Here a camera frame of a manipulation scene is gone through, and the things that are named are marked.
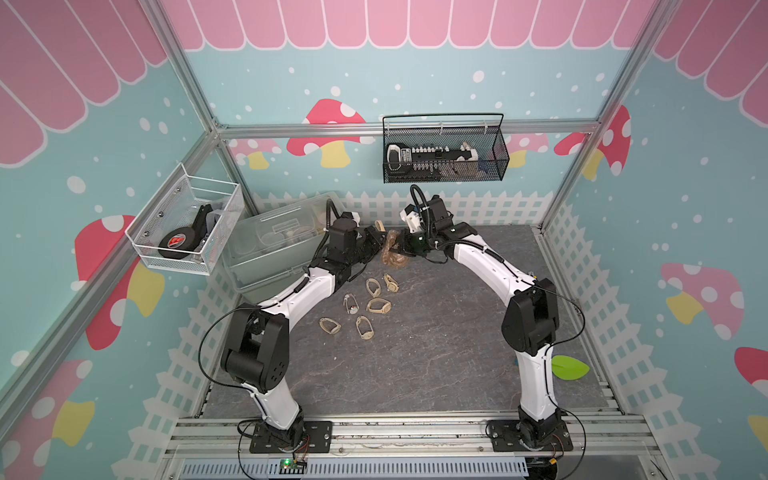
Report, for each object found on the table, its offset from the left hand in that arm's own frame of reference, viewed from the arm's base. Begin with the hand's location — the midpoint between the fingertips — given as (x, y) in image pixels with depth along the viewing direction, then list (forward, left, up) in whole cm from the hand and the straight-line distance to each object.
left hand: (392, 237), depth 86 cm
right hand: (-1, +1, -3) cm, 3 cm away
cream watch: (-5, +5, -21) cm, 22 cm away
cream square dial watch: (+11, +5, -6) cm, 14 cm away
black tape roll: (-12, +50, +12) cm, 53 cm away
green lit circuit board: (-53, +24, -26) cm, 64 cm away
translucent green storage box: (+4, +36, -6) cm, 36 cm away
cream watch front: (-9, +13, -22) cm, 27 cm away
